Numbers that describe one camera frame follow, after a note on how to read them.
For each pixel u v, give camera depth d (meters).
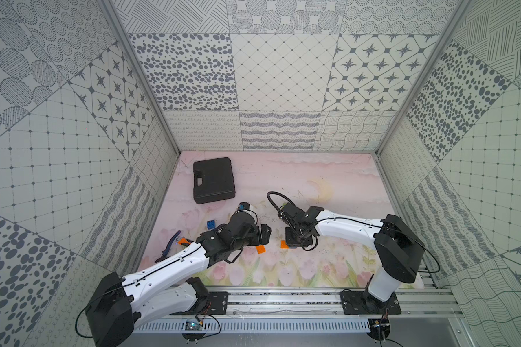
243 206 0.72
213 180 1.04
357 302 0.73
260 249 0.86
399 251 0.45
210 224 0.93
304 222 0.63
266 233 0.75
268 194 0.76
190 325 0.71
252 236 0.65
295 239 0.76
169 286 0.48
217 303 0.73
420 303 0.76
